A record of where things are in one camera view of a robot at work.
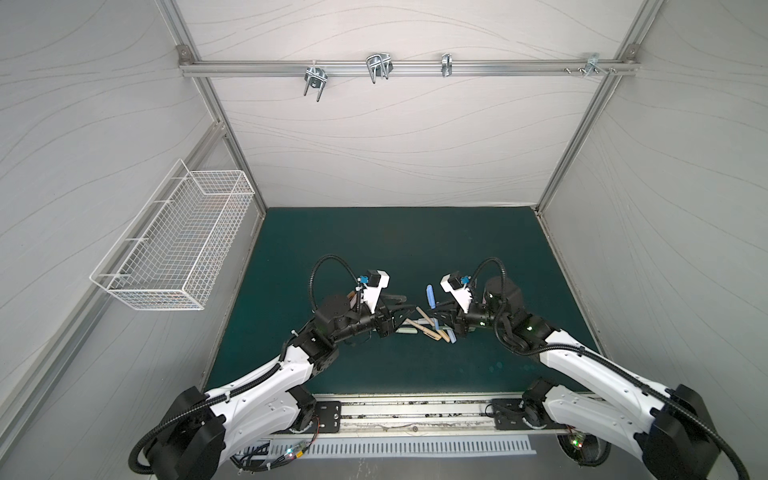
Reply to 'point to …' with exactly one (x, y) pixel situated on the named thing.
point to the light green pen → (408, 330)
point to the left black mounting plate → (329, 416)
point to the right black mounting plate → (508, 414)
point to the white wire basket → (171, 254)
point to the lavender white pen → (450, 331)
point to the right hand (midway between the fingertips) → (435, 301)
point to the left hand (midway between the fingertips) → (414, 301)
